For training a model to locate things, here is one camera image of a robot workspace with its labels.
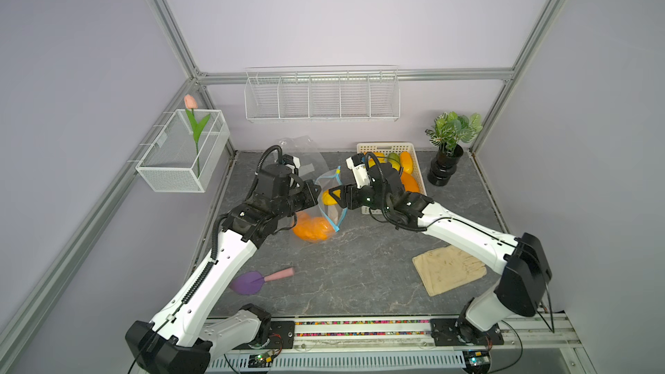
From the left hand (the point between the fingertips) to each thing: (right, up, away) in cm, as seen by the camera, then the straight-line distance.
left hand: (322, 190), depth 71 cm
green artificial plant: (+44, +21, +21) cm, 53 cm away
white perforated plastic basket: (+27, +16, +45) cm, 55 cm away
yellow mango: (+1, -3, +4) cm, 5 cm away
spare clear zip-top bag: (-9, +11, +44) cm, 46 cm away
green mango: (+28, +11, +42) cm, 52 cm away
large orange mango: (-4, -12, +9) cm, 16 cm away
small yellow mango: (+33, +10, +41) cm, 54 cm away
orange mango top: (+32, +1, +31) cm, 45 cm away
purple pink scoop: (-25, -31, +14) cm, 43 cm away
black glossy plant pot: (+46, +8, +31) cm, 56 cm away
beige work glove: (+41, -27, +16) cm, 51 cm away
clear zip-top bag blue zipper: (+3, -8, +12) cm, 15 cm away
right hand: (+3, 0, +5) cm, 6 cm away
